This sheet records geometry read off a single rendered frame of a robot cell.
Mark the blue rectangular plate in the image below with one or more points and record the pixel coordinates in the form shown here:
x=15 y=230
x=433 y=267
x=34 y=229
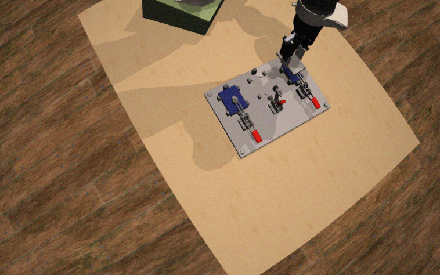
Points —
x=226 y=97

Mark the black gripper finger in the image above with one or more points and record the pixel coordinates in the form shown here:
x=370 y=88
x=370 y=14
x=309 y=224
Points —
x=289 y=45
x=304 y=46

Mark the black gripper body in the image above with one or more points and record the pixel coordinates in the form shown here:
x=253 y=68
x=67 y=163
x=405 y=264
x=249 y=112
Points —
x=301 y=28

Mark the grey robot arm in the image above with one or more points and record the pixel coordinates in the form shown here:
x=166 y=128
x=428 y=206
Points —
x=327 y=13

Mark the blue metal block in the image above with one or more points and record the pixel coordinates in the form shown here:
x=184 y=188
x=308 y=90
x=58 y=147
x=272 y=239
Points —
x=288 y=74

